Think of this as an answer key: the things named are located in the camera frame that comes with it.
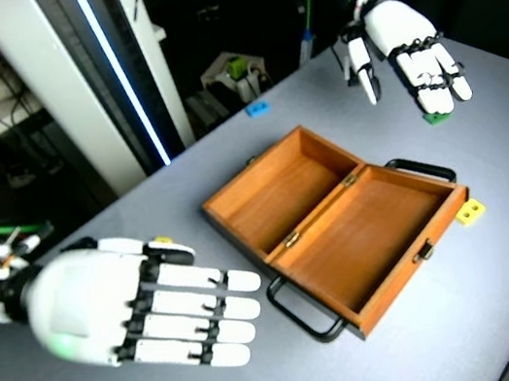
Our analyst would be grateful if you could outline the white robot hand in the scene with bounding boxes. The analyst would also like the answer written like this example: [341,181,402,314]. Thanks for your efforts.
[16,208,277,381]
[331,0,477,130]

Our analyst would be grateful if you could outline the wooden box with black handles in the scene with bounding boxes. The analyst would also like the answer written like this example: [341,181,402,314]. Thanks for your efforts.
[190,98,492,364]

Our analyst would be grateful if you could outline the blue and white connector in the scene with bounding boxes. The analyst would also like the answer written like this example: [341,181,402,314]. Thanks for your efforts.
[293,27,320,66]

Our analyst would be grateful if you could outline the small green toy block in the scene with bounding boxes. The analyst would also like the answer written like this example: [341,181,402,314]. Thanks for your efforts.
[421,109,452,128]

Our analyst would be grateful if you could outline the blue toy block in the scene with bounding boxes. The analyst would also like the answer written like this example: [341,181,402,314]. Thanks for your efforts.
[244,98,272,119]

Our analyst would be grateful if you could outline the white tray with green item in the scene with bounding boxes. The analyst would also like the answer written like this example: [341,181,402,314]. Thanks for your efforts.
[195,44,277,111]

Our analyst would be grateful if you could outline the yellow block with two holes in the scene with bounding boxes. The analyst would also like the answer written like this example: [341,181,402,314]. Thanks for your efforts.
[453,195,489,228]

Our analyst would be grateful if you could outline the white column with blue light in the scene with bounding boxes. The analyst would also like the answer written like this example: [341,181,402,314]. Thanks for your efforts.
[0,0,204,217]

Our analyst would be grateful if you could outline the grey table cloth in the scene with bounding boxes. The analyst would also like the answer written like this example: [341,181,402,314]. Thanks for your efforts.
[0,15,509,381]

